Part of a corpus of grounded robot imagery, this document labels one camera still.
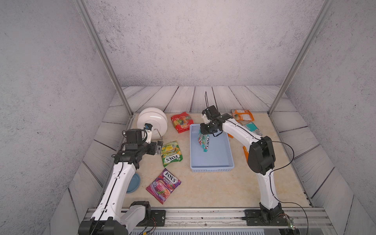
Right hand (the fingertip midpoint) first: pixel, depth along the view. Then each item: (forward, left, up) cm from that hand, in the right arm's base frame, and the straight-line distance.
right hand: (202, 130), depth 94 cm
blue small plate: (-30, +38, -9) cm, 50 cm away
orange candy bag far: (+25, -33, -11) cm, 43 cm away
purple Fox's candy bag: (-33, +23, -10) cm, 41 cm away
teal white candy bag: (+12, -38, -12) cm, 42 cm away
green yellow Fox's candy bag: (-10, +20, -11) cm, 25 cm away
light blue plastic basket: (-12, -10, -13) cm, 21 cm away
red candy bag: (+15, +15, -8) cm, 22 cm away
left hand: (-14, +25, +8) cm, 30 cm away
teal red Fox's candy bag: (-3, -1, -6) cm, 7 cm away
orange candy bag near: (-18, -12, +19) cm, 29 cm away
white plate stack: (+6, +30, +5) cm, 31 cm away
